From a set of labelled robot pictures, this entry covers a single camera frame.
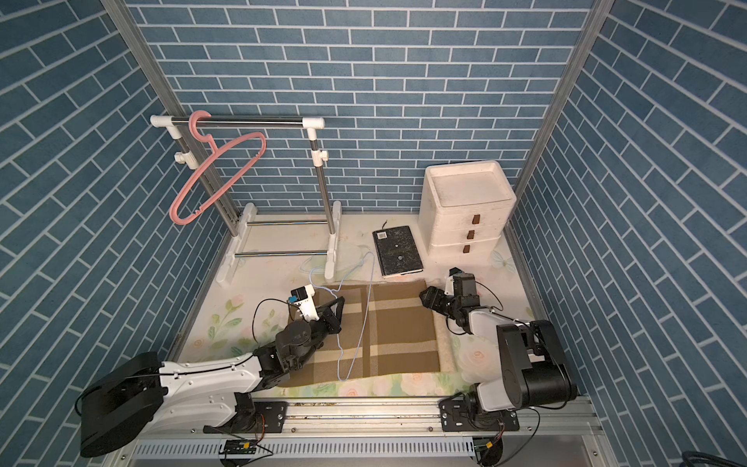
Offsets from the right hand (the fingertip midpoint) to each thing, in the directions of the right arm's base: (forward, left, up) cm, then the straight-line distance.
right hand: (431, 297), depth 94 cm
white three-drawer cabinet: (+21, -8, +21) cm, 31 cm away
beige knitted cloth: (-15, -4, -1) cm, 15 cm away
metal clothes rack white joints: (+21, +73, +4) cm, 76 cm away
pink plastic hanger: (-1, +68, +34) cm, 76 cm away
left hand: (-11, +23, +14) cm, 29 cm away
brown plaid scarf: (-12, +13, +1) cm, 18 cm away
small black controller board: (-43, +48, -5) cm, 65 cm away
